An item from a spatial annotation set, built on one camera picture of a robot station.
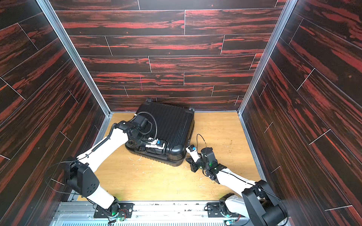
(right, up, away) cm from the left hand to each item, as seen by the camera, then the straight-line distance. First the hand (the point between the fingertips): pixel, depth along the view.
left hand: (155, 146), depth 82 cm
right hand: (+20, -8, +6) cm, 23 cm away
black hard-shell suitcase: (+10, +13, +3) cm, 17 cm away
